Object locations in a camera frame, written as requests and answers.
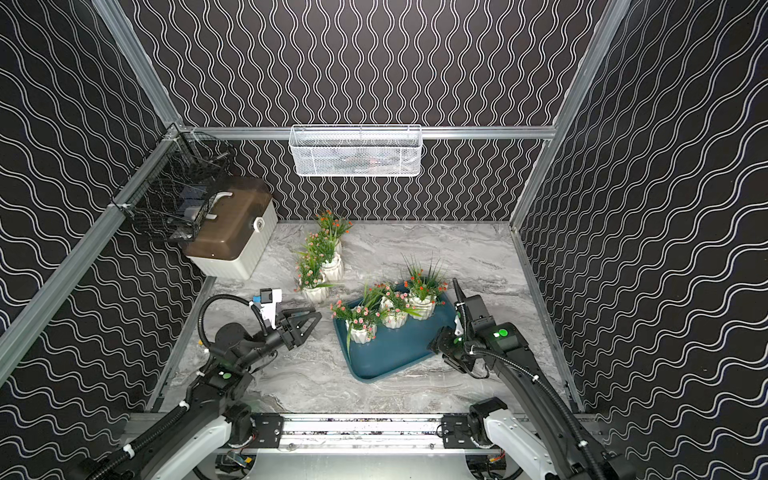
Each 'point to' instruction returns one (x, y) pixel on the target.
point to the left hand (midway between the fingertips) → (316, 312)
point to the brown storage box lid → (234, 208)
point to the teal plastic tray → (393, 350)
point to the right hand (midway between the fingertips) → (435, 349)
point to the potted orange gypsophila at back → (336, 227)
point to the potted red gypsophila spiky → (425, 287)
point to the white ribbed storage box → (245, 266)
